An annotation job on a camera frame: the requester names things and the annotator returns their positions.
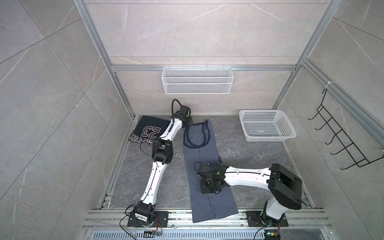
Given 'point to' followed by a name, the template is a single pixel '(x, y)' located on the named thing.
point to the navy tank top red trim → (149, 128)
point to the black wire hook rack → (361, 160)
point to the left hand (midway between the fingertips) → (190, 118)
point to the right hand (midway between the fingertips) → (203, 189)
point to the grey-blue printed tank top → (200, 147)
